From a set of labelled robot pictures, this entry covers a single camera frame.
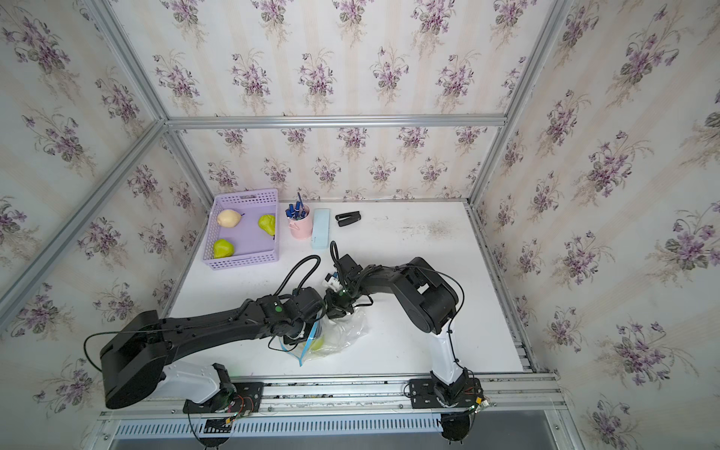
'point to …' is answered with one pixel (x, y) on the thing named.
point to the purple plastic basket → (251, 246)
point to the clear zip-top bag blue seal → (329, 335)
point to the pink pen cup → (301, 229)
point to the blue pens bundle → (299, 212)
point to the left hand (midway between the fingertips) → (322, 335)
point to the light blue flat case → (321, 230)
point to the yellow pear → (229, 218)
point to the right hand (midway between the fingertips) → (325, 318)
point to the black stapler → (348, 217)
